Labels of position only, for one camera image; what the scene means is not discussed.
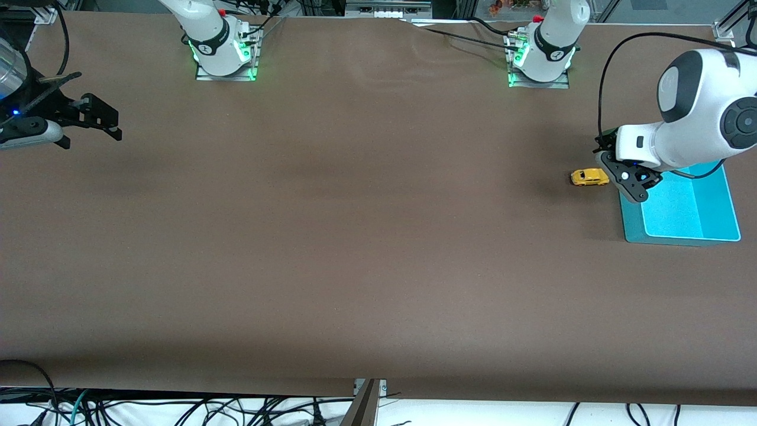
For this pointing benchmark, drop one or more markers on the brown table cover sheet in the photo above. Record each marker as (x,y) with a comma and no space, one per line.
(378,236)

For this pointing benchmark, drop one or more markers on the white frame corner bracket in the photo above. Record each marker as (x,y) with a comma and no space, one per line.
(46,15)
(724,31)

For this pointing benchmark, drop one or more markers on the metal table leg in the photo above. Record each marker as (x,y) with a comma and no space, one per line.
(362,408)

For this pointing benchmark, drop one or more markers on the teal plastic bin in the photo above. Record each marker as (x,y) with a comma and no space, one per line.
(680,213)

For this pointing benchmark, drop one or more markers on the aluminium frame post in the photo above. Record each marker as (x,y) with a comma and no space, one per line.
(467,7)

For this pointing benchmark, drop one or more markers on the small metal table bracket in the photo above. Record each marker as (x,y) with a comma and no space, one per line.
(383,387)

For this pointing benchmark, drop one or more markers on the yellow beetle toy car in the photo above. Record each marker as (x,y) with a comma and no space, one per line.
(588,177)

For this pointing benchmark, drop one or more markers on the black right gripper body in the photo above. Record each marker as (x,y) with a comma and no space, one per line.
(52,110)

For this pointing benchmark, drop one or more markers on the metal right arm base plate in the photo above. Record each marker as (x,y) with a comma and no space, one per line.
(225,78)

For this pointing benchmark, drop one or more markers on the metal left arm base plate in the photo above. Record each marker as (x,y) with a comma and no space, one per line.
(538,85)

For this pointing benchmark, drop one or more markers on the grey power strip white plugs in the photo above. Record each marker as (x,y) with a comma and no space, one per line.
(387,12)

